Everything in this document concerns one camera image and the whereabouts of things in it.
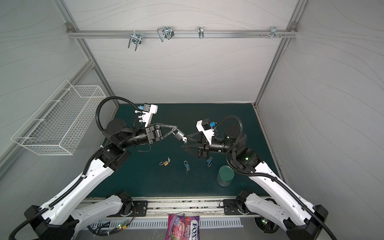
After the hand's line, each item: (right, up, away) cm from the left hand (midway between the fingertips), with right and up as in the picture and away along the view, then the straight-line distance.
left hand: (177, 128), depth 54 cm
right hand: (+4, -4, +4) cm, 7 cm away
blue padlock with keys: (+1, -25, +34) cm, 43 cm away
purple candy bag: (+1, -47, +13) cm, 49 cm away
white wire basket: (-57, +1, +15) cm, 59 cm away
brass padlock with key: (-11, -24, +35) cm, 44 cm away
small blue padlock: (+15, -23, +36) cm, 46 cm away
